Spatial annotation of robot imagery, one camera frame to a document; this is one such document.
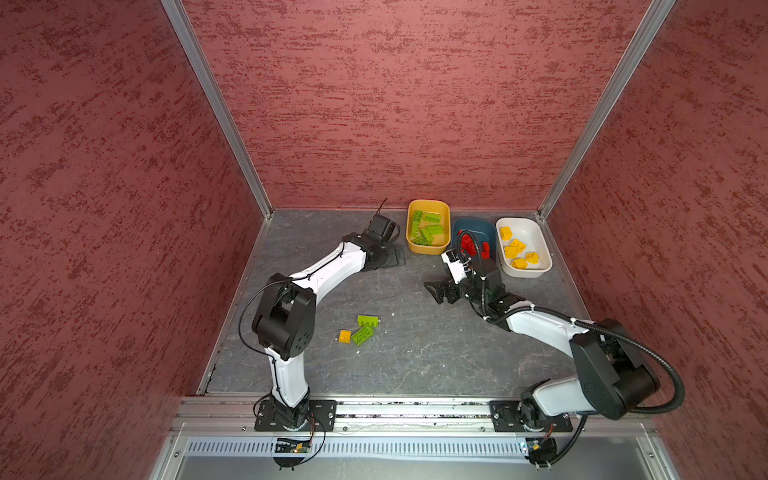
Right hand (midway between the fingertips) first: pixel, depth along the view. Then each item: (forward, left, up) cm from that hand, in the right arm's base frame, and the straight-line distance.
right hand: (434, 282), depth 88 cm
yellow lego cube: (+13, -33, -10) cm, 37 cm away
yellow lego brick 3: (+14, -38, -9) cm, 41 cm away
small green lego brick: (+23, +2, -8) cm, 25 cm away
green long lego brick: (+35, -4, -8) cm, 36 cm away
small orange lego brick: (-12, +28, -10) cm, 32 cm away
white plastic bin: (+18, -36, -9) cm, 41 cm away
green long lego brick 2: (-12, +22, -10) cm, 27 cm away
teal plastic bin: (+25, -20, -11) cm, 34 cm away
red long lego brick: (+20, -15, -7) cm, 26 cm away
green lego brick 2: (+28, -4, -7) cm, 29 cm away
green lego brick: (+35, +2, -7) cm, 36 cm away
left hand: (+7, +14, +1) cm, 16 cm away
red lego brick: (+17, -22, -9) cm, 29 cm away
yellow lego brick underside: (+17, -31, -9) cm, 37 cm away
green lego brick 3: (+25, -1, -7) cm, 26 cm away
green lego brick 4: (+26, +3, -7) cm, 28 cm away
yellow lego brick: (+25, -31, -7) cm, 40 cm away
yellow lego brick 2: (+21, -36, -10) cm, 42 cm away
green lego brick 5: (-8, +21, -8) cm, 24 cm away
